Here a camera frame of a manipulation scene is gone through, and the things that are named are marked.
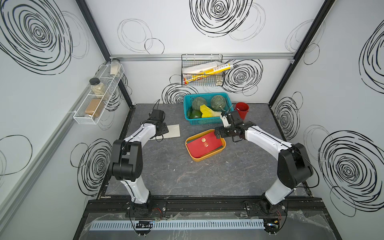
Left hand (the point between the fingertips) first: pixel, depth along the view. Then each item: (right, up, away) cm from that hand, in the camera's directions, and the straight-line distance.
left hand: (159, 130), depth 96 cm
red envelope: (+29, -9, -5) cm, 31 cm away
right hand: (+40, 0, -6) cm, 40 cm away
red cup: (+57, +15, +6) cm, 59 cm away
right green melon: (+41, +19, +11) cm, 46 cm away
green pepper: (+24, +11, +10) cm, 28 cm away
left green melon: (+25, +20, +11) cm, 34 cm away
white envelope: (+9, -1, +7) cm, 11 cm away
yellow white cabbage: (+32, +12, +8) cm, 35 cm away
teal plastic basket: (+19, +23, +18) cm, 34 cm away
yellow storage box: (+31, -14, -9) cm, 35 cm away
